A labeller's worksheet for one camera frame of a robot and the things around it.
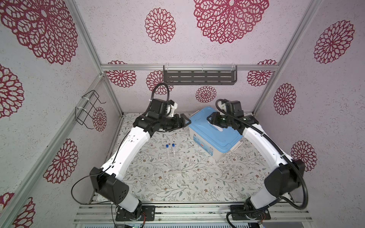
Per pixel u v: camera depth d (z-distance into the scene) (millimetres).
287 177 427
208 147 900
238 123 573
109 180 400
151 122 545
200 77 997
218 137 840
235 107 606
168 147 845
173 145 834
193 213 756
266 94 1076
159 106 553
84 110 748
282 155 451
